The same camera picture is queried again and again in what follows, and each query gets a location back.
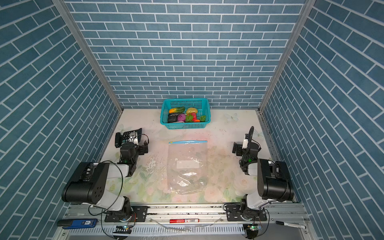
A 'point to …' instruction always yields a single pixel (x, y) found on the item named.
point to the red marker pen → (184, 220)
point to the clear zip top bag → (187, 166)
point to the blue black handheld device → (77, 223)
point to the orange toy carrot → (197, 121)
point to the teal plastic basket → (202, 105)
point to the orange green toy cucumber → (177, 110)
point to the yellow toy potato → (191, 110)
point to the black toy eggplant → (172, 117)
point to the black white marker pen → (290, 224)
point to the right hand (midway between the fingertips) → (242, 141)
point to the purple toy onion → (181, 117)
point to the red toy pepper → (194, 116)
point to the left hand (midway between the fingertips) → (138, 140)
